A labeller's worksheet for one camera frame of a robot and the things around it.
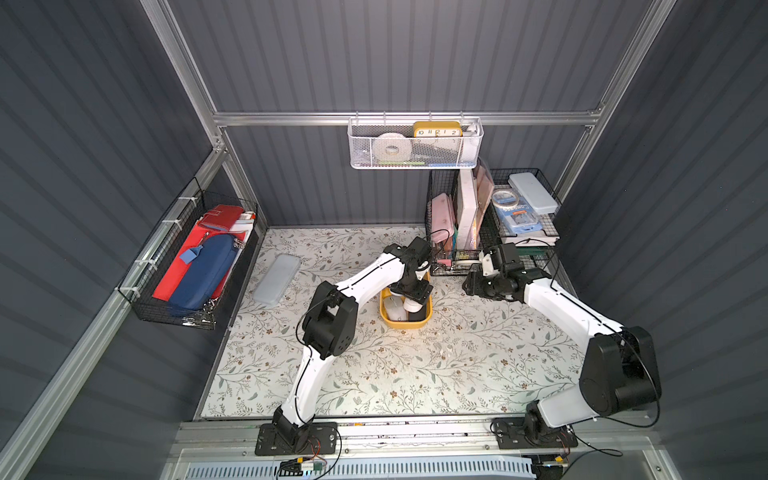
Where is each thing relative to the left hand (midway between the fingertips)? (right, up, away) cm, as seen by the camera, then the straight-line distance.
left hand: (420, 298), depth 93 cm
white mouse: (-8, -3, +1) cm, 9 cm away
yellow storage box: (-5, -8, 0) cm, 10 cm away
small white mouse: (-3, -2, -1) cm, 4 cm away
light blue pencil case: (-50, +5, +12) cm, 52 cm away
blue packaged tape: (+31, +27, +1) cm, 41 cm away
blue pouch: (-53, +11, -23) cm, 59 cm away
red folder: (-60, +18, -17) cm, 65 cm away
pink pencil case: (+9, +27, +13) cm, 31 cm away
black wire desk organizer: (+39, +15, +5) cm, 42 cm away
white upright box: (+15, +30, 0) cm, 34 cm away
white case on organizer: (+39, +35, +7) cm, 52 cm away
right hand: (+17, +2, -4) cm, 18 cm away
